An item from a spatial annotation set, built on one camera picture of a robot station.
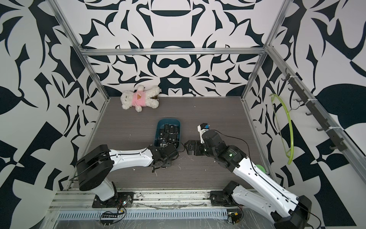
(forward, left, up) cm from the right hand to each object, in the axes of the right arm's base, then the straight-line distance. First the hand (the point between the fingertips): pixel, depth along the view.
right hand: (191, 143), depth 73 cm
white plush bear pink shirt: (+42, +36, -10) cm, 56 cm away
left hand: (-1, +14, -19) cm, 23 cm away
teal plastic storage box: (+24, +19, -15) cm, 34 cm away
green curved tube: (-8, -44, +5) cm, 45 cm away
